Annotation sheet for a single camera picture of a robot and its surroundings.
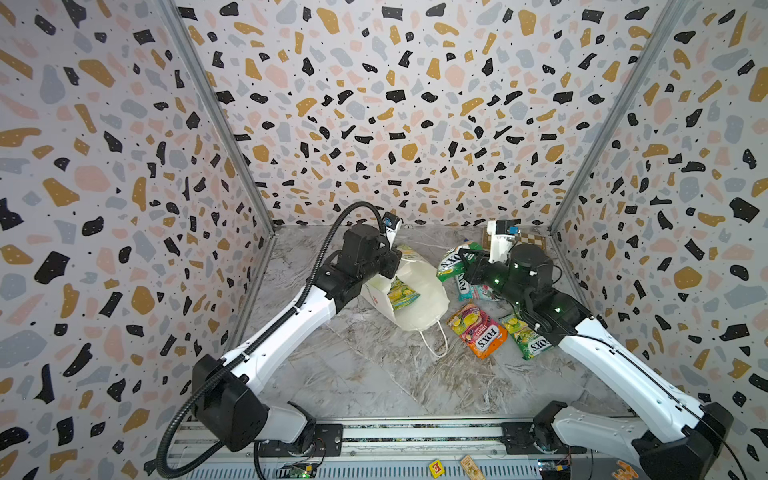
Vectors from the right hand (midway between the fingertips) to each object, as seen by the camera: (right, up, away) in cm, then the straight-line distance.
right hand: (462, 251), depth 69 cm
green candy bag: (-2, -3, 0) cm, 4 cm away
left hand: (-15, +2, +7) cm, 17 cm away
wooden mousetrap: (+2, -51, +1) cm, 51 cm away
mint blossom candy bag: (+8, -13, +30) cm, 33 cm away
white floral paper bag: (-9, -19, +21) cm, 29 cm away
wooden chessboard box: (+36, +6, +48) cm, 60 cm away
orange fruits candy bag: (+9, -24, +21) cm, 33 cm away
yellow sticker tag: (-6, -50, 0) cm, 51 cm away
